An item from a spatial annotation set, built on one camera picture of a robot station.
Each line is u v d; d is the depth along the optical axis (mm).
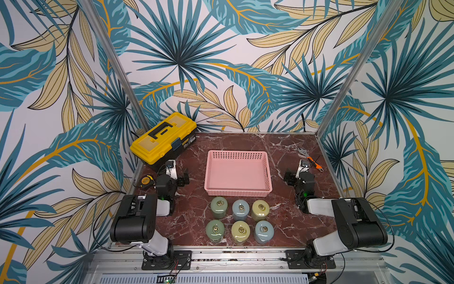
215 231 730
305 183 703
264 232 732
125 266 738
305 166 780
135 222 447
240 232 731
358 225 453
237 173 954
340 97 1005
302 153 1097
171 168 791
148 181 921
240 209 785
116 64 840
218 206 799
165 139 927
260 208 795
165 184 692
